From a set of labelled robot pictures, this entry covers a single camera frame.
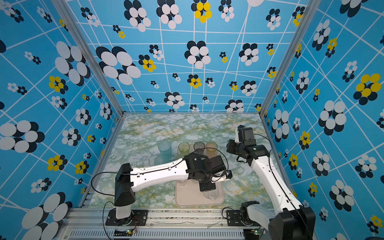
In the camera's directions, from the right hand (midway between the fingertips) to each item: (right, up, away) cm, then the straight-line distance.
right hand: (230, 145), depth 81 cm
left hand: (-11, -18, -10) cm, 23 cm away
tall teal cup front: (-40, -9, +6) cm, 42 cm away
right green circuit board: (+9, -40, -10) cm, 42 cm away
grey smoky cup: (-17, -2, +15) cm, 23 cm away
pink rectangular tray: (-24, -28, +4) cm, 37 cm away
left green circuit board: (-51, -40, -11) cm, 66 cm away
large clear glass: (-11, -24, -6) cm, 27 cm away
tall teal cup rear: (-37, -3, +8) cm, 38 cm away
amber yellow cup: (-9, -6, +12) cm, 16 cm away
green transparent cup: (-27, -4, +16) cm, 32 cm away
